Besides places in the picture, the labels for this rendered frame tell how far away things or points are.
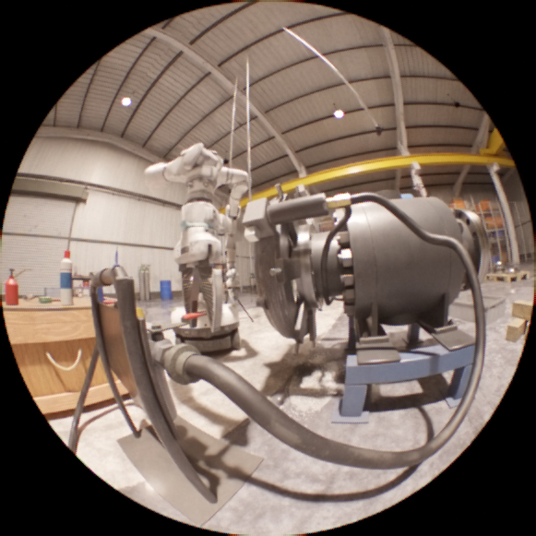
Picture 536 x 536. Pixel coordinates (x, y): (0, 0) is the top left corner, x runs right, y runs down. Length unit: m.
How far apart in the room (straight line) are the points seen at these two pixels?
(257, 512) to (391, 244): 0.88
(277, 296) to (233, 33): 7.99
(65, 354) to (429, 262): 1.42
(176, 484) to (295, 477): 0.32
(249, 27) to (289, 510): 8.50
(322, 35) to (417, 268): 8.00
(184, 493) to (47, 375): 0.65
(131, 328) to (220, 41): 8.08
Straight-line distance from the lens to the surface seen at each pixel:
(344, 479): 0.60
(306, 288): 0.75
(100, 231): 9.00
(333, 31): 8.22
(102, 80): 9.91
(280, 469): 0.61
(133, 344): 0.23
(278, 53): 8.01
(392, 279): 0.68
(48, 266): 8.93
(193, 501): 0.59
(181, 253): 0.35
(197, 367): 0.21
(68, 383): 0.95
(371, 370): 0.62
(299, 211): 0.55
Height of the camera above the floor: 0.54
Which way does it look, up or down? 5 degrees up
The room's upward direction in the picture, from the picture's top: 4 degrees counter-clockwise
